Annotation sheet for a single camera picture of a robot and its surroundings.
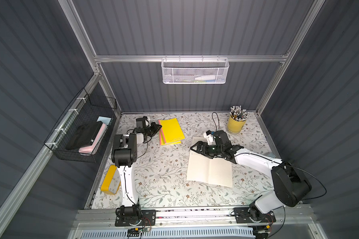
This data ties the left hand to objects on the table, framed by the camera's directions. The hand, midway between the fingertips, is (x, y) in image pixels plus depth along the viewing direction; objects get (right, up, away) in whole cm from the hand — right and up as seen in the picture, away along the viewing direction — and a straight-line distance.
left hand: (164, 125), depth 105 cm
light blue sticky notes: (-29, +3, -25) cm, 38 cm away
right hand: (+20, -15, -22) cm, 33 cm away
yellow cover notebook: (+5, -5, +3) cm, 8 cm away
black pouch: (-31, -5, -38) cm, 50 cm away
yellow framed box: (-24, -30, -28) cm, 47 cm away
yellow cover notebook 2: (-1, -12, -3) cm, 12 cm away
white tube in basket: (+27, +30, -13) cm, 42 cm away
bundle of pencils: (+49, +7, -11) cm, 51 cm away
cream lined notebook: (+26, -27, -16) cm, 41 cm away
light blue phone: (+69, -19, -14) cm, 73 cm away
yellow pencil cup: (+49, -1, -4) cm, 49 cm away
